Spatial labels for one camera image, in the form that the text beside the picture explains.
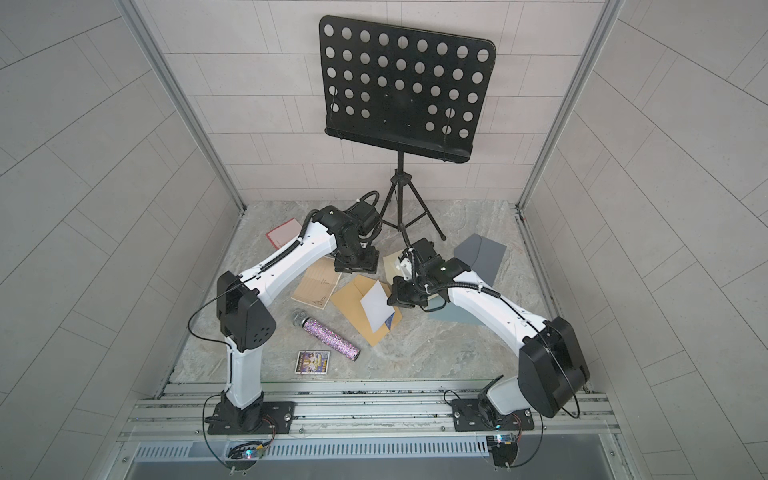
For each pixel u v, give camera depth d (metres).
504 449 0.68
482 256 1.02
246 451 0.66
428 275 0.61
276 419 0.71
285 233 1.09
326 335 0.82
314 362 0.79
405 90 0.67
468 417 0.71
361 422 0.71
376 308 0.82
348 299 0.92
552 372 0.41
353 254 0.69
